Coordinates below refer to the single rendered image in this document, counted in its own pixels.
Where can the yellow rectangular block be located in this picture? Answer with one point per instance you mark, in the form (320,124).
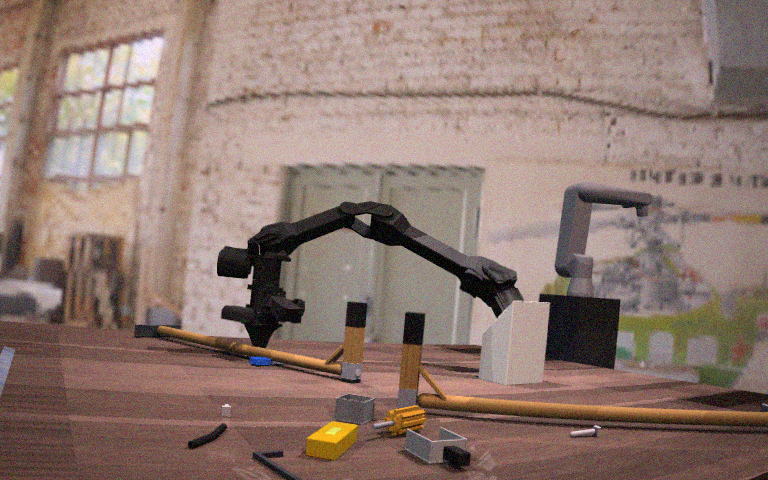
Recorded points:
(332,440)

